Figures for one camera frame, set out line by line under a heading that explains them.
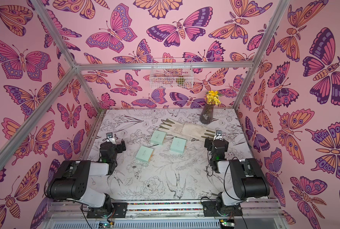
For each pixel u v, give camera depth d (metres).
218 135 0.79
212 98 0.93
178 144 0.95
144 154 0.92
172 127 1.09
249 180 0.46
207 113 1.05
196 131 1.06
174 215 0.73
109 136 0.80
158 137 1.00
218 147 0.70
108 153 0.72
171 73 0.95
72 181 0.46
